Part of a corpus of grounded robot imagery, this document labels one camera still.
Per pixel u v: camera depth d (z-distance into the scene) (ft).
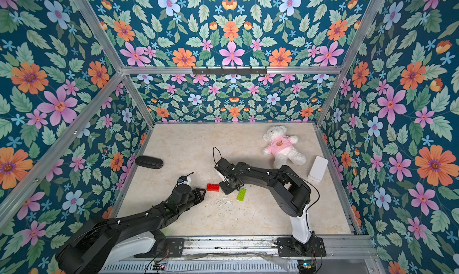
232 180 2.17
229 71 3.06
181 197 2.22
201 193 2.70
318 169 3.07
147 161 3.20
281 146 3.21
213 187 2.92
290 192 1.62
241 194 2.90
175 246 2.42
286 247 2.36
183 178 2.65
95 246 1.37
